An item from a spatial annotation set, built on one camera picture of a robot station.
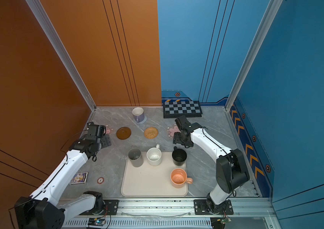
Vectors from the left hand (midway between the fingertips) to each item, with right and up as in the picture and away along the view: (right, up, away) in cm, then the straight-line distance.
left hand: (99, 139), depth 81 cm
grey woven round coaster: (+20, +10, +30) cm, 37 cm away
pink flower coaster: (+42, +3, +25) cm, 49 cm away
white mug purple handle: (+17, +16, +27) cm, 36 cm away
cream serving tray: (+28, -25, +4) cm, 37 cm away
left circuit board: (+4, -40, -10) cm, 41 cm away
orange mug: (+46, -23, +1) cm, 51 cm away
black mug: (+47, -11, +6) cm, 48 cm away
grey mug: (+19, -11, +7) cm, 24 cm away
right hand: (+46, -2, +7) cm, 47 cm away
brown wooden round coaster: (+7, +2, +22) cm, 24 cm away
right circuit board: (+65, -40, -11) cm, 77 cm away
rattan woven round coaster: (+27, +2, +24) cm, 36 cm away
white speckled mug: (+31, -12, +10) cm, 35 cm away
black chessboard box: (+44, +20, +34) cm, 60 cm away
